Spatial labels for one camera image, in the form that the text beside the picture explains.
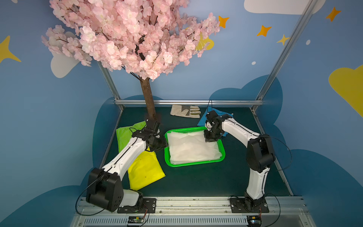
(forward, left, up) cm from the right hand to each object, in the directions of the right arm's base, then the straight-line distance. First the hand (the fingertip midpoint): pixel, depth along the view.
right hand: (208, 138), depth 93 cm
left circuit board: (-46, +39, -8) cm, 61 cm away
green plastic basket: (-11, +26, +2) cm, 29 cm away
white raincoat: (-7, +11, 0) cm, 13 cm away
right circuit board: (-43, -24, -10) cm, 50 cm away
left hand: (-9, +26, +6) cm, 28 cm away
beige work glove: (+31, +11, -7) cm, 34 cm away
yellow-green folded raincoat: (-22, +38, -4) cm, 44 cm away
